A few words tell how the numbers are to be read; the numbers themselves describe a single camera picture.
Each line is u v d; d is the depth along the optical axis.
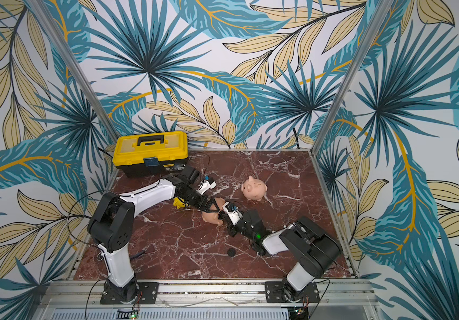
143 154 0.95
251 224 0.68
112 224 0.49
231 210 0.75
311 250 0.46
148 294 0.73
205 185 0.85
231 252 0.84
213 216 0.84
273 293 0.73
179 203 0.90
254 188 0.93
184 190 0.70
